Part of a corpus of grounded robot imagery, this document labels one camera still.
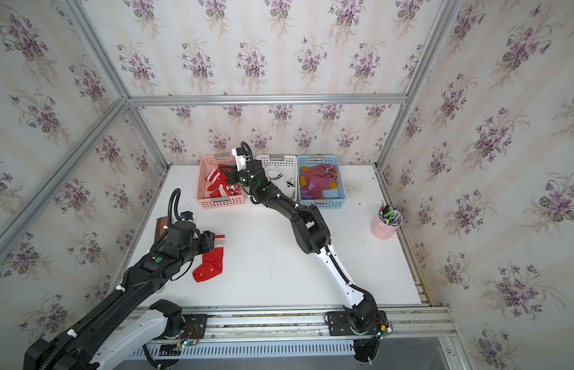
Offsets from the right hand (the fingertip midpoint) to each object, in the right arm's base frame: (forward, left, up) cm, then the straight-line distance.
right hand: (223, 167), depth 92 cm
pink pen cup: (-20, -63, -14) cm, 68 cm away
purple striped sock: (+8, -41, -15) cm, 44 cm away
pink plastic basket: (+18, +16, -16) cm, 29 cm away
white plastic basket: (+20, -25, -16) cm, 36 cm away
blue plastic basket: (+1, -47, -22) cm, 52 cm away
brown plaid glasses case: (-20, +26, -17) cm, 37 cm away
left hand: (-26, +1, -9) cm, 28 cm away
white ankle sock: (+11, -20, -16) cm, 28 cm away
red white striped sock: (0, +4, -13) cm, 14 cm away
